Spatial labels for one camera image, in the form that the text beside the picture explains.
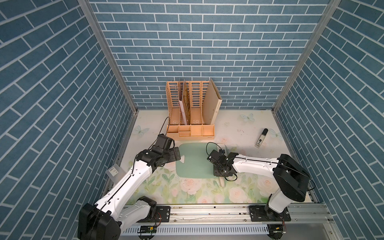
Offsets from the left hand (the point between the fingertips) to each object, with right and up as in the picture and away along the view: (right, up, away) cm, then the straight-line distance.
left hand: (175, 154), depth 81 cm
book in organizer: (+3, +32, +14) cm, 35 cm away
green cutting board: (+9, -7, +10) cm, 15 cm away
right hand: (+24, -13, +7) cm, 28 cm away
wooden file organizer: (+17, +34, +32) cm, 50 cm away
